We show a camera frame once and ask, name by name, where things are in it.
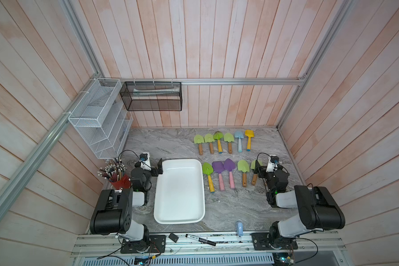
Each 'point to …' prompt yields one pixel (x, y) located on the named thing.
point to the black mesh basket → (152, 96)
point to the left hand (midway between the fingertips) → (154, 159)
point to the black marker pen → (203, 240)
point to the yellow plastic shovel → (249, 133)
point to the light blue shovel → (239, 134)
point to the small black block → (173, 237)
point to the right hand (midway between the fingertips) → (265, 159)
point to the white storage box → (179, 195)
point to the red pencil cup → (114, 172)
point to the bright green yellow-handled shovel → (218, 136)
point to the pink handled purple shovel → (218, 167)
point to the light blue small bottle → (240, 229)
